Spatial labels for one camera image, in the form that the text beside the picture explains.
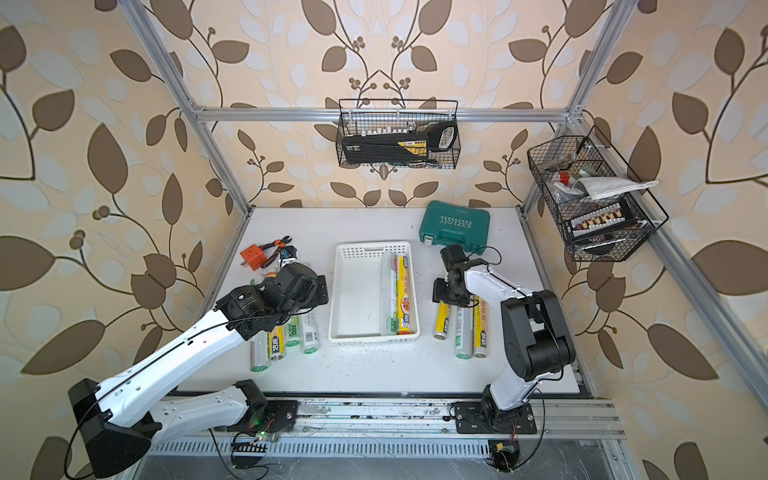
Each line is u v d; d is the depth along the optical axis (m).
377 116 0.91
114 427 0.39
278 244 1.08
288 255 0.65
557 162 0.76
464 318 0.87
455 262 0.75
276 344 0.84
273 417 0.74
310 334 0.85
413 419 0.75
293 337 0.84
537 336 0.46
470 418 0.73
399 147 0.82
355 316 0.91
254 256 1.01
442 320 0.87
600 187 0.64
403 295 0.93
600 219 0.67
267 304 0.51
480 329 0.86
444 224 1.10
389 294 0.92
